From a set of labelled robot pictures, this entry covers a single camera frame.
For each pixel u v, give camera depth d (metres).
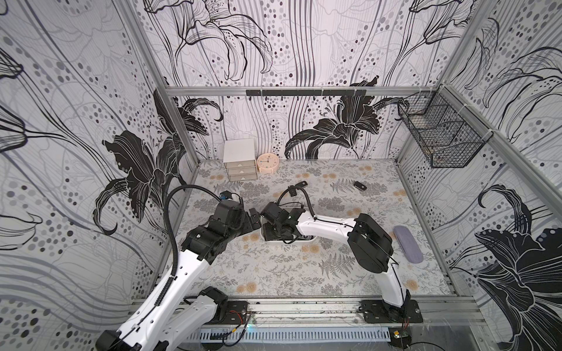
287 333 0.76
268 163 1.15
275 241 0.80
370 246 0.50
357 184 1.08
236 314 0.73
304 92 0.89
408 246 0.85
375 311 0.73
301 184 1.08
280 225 0.69
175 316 0.52
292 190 1.07
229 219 0.55
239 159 1.09
